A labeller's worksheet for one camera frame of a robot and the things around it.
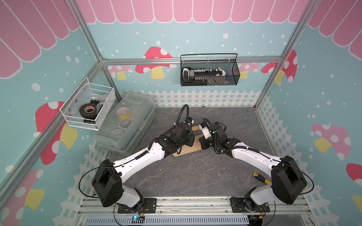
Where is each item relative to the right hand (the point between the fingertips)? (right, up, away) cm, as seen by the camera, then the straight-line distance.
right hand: (198, 139), depth 86 cm
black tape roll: (-58, +16, -15) cm, 62 cm away
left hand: (-5, +2, -6) cm, 8 cm away
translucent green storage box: (-41, +11, +4) cm, 42 cm away
